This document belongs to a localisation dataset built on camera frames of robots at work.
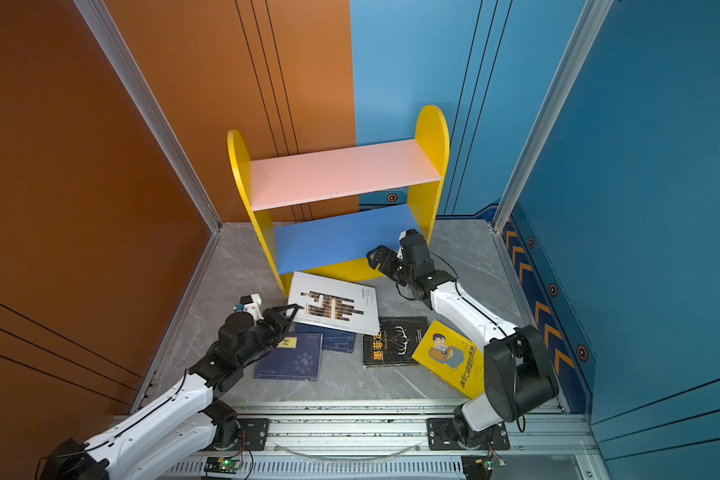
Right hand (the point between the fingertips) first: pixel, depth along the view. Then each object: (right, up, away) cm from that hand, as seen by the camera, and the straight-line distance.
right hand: (373, 260), depth 86 cm
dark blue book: (-12, -24, +3) cm, 27 cm away
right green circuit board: (+25, -49, -15) cm, 57 cm away
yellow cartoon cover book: (+23, -28, -1) cm, 36 cm away
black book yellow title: (+8, -24, +3) cm, 25 cm away
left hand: (-19, -12, -6) cm, 24 cm away
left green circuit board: (-34, -48, -16) cm, 61 cm away
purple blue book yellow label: (-22, -27, -1) cm, 35 cm away
